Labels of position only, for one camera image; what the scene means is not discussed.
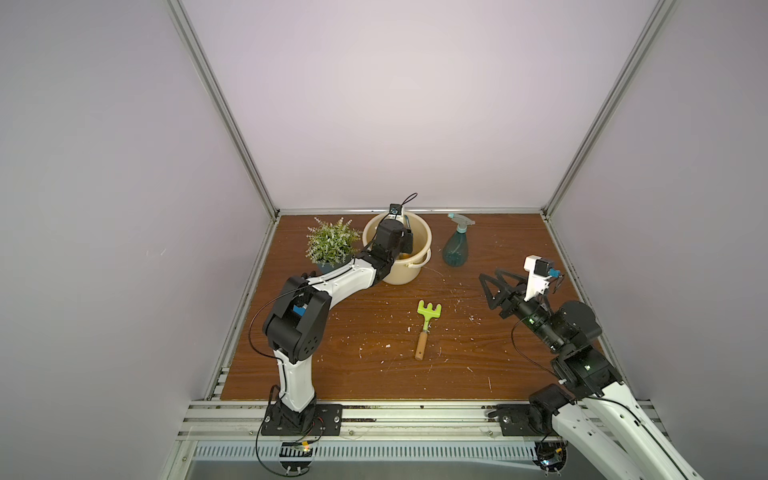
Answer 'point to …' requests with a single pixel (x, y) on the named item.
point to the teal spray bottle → (456, 248)
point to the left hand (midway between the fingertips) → (410, 225)
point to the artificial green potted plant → (331, 245)
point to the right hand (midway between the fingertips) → (493, 269)
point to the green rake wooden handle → (428, 312)
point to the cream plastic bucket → (405, 270)
